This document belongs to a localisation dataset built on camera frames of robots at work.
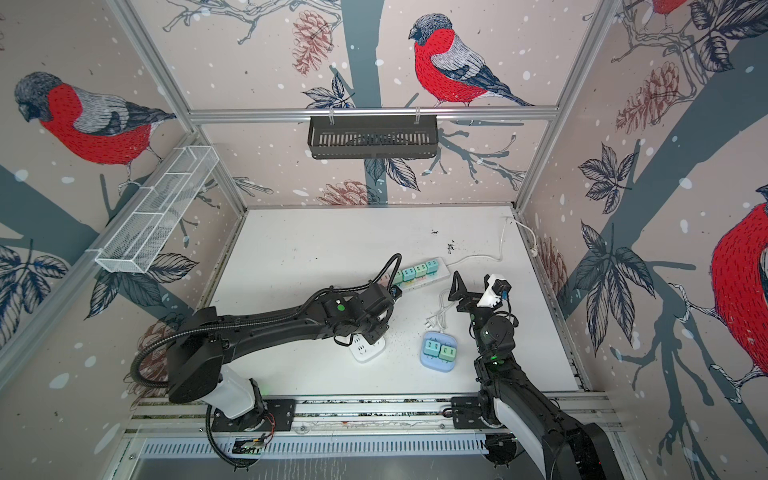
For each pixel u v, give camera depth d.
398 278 0.71
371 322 0.67
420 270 0.94
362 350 0.81
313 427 0.73
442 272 0.98
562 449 0.41
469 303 0.71
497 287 0.66
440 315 0.92
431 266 0.95
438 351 0.78
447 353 0.77
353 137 1.07
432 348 0.78
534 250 1.10
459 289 0.73
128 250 0.70
